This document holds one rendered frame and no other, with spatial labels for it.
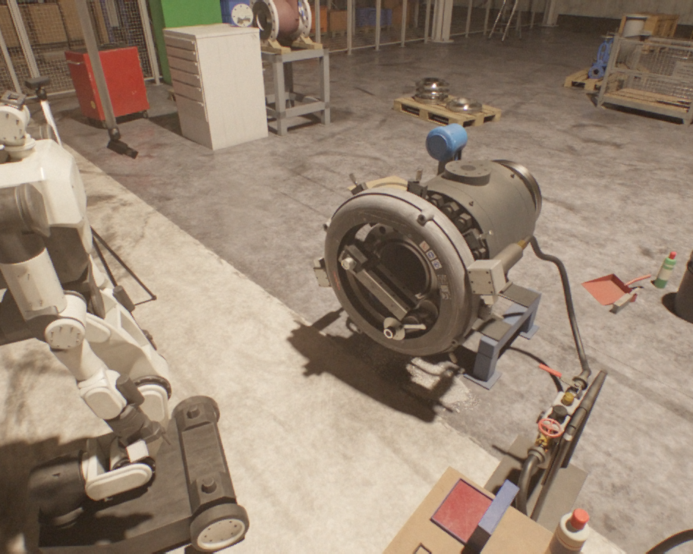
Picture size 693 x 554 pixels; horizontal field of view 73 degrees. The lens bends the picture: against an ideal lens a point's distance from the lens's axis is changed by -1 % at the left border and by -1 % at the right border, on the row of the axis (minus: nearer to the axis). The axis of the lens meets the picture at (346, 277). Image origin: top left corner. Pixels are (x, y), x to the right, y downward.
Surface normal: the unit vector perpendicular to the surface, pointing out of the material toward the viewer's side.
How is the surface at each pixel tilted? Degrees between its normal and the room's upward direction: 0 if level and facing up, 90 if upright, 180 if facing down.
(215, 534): 90
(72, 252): 98
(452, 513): 0
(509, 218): 59
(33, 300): 90
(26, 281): 90
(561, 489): 0
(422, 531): 0
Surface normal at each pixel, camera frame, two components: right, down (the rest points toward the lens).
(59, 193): 0.93, 0.13
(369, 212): -0.65, 0.42
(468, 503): 0.00, -0.83
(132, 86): 0.80, 0.33
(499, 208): 0.55, -0.32
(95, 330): 0.39, 0.51
